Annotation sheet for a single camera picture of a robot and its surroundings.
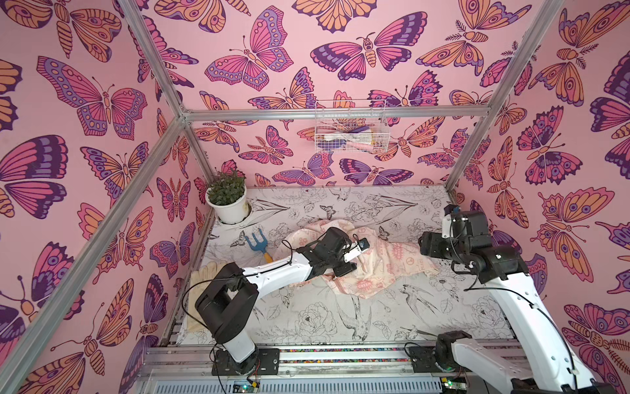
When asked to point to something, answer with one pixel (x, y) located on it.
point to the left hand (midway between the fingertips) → (353, 254)
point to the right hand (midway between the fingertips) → (433, 239)
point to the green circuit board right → (454, 383)
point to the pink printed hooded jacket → (380, 267)
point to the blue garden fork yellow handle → (260, 245)
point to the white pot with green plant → (227, 194)
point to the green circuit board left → (244, 387)
